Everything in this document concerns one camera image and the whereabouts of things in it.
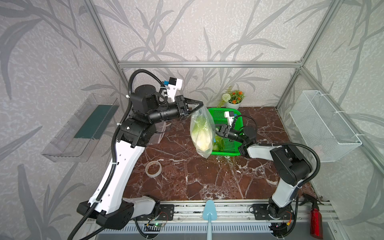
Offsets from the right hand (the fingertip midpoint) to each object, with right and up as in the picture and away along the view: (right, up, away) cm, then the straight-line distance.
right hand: (210, 127), depth 77 cm
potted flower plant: (+19, +19, +32) cm, 41 cm away
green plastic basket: (+13, +4, 0) cm, 13 cm away
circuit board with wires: (-25, -46, -6) cm, 53 cm away
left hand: (-4, +8, -26) cm, 28 cm away
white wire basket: (+50, -2, -13) cm, 52 cm away
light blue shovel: (-1, -43, -4) cm, 43 cm away
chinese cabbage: (+5, -11, +12) cm, 17 cm away
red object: (+49, -44, -7) cm, 66 cm away
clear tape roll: (-37, -25, +11) cm, 46 cm away
